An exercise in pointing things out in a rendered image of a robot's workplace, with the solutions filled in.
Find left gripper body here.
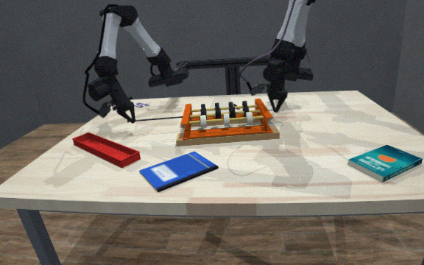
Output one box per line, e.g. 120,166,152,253
252,77,288,98

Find teal paperback book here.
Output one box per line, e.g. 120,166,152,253
348,145,423,182

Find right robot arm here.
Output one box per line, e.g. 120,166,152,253
88,5,187,101

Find blue notebook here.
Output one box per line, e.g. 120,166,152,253
139,152,219,192

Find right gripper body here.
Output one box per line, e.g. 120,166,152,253
99,88,133,112

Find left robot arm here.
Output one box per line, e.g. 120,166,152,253
263,0,316,82

